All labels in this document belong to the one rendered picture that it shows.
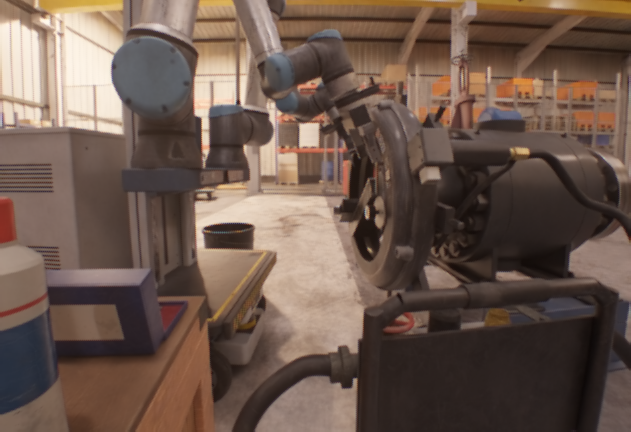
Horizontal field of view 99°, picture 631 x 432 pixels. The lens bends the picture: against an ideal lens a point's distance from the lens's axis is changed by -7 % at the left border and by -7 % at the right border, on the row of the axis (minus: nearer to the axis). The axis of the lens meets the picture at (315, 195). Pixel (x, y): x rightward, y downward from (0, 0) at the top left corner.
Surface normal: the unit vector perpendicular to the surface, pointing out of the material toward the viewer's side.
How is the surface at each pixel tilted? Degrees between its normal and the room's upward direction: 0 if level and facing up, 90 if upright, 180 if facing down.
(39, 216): 90
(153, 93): 95
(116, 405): 0
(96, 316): 103
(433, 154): 68
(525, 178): 72
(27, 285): 90
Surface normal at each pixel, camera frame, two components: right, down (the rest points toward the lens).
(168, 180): -0.05, 0.09
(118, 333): 0.11, 0.31
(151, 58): 0.34, 0.18
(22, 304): 0.97, 0.03
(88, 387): 0.00, -1.00
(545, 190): 0.11, -0.05
